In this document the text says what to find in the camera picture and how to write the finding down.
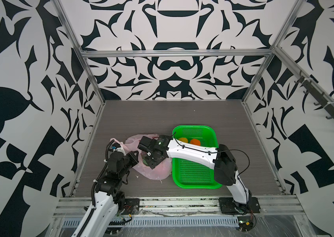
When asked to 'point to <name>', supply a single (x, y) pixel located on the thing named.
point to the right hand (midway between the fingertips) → (150, 160)
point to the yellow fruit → (184, 139)
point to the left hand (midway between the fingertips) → (137, 149)
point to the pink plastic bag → (161, 172)
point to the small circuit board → (245, 223)
